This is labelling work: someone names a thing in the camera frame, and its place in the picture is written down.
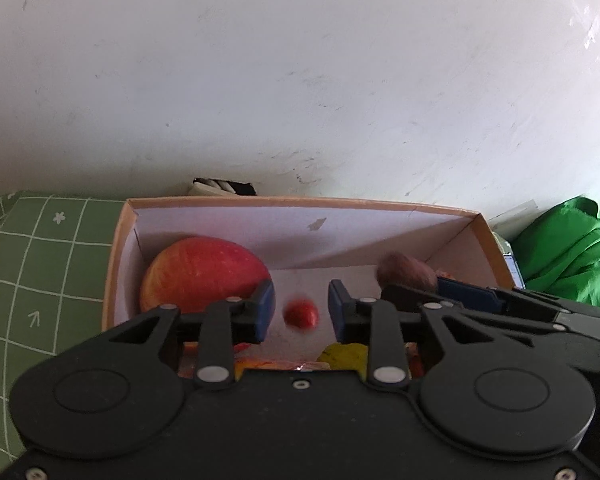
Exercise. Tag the small red tomato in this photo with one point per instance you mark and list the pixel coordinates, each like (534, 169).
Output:
(300, 315)

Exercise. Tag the brown cardboard box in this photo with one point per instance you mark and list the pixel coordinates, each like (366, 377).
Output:
(230, 220)

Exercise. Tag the large red yellow apple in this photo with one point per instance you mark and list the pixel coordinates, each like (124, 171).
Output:
(200, 275)

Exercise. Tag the black and white striped object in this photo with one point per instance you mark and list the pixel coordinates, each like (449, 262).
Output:
(220, 187)

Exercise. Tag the bright green fabric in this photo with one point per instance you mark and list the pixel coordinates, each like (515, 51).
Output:
(570, 250)

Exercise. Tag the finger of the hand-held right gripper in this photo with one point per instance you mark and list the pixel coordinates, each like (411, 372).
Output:
(405, 297)
(470, 296)

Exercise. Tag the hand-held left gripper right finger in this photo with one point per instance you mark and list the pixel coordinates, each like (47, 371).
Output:
(336, 305)

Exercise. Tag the green checkered cloth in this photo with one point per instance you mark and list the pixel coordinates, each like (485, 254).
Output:
(40, 270)

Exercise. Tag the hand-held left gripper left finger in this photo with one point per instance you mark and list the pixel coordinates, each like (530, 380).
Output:
(265, 305)

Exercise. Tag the blue flat object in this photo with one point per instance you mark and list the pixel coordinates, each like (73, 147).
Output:
(512, 270)

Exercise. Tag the brown kiwi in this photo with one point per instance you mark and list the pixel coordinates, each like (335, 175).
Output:
(405, 270)

